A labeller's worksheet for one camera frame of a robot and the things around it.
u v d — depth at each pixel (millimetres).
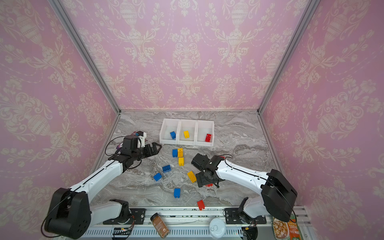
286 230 699
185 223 730
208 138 1023
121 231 730
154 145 793
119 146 996
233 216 730
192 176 874
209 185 834
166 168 892
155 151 777
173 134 1029
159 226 684
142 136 800
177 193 813
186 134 1038
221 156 601
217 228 666
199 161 647
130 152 665
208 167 580
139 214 748
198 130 997
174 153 945
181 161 910
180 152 952
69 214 404
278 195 413
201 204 777
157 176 874
